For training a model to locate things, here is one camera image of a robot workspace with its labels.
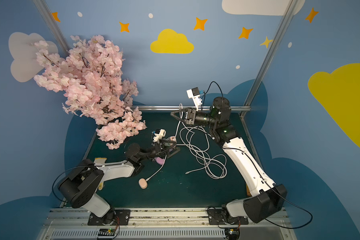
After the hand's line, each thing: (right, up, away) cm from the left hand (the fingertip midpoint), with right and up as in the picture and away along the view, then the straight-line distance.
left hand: (178, 146), depth 68 cm
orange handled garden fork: (+39, -27, +14) cm, 49 cm away
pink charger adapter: (-2, +3, 0) cm, 4 cm away
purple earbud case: (-11, -11, +17) cm, 23 cm away
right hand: (-1, +14, -9) cm, 17 cm away
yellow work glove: (-52, -13, +29) cm, 61 cm away
